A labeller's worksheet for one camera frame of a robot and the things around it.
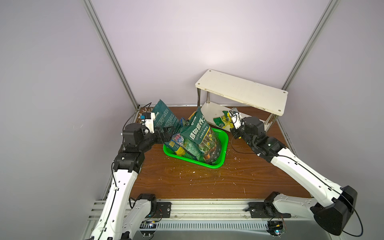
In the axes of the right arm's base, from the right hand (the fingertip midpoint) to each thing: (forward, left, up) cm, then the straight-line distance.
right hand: (235, 116), depth 73 cm
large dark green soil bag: (+6, +39, -8) cm, 40 cm away
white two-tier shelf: (+16, +8, +2) cm, 18 cm away
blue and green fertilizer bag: (-6, +30, -14) cm, 34 cm away
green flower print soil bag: (-2, +19, -10) cm, 21 cm away
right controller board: (-42, -19, -32) cm, 57 cm away
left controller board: (-44, +43, -34) cm, 70 cm away
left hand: (-7, +33, 0) cm, 34 cm away
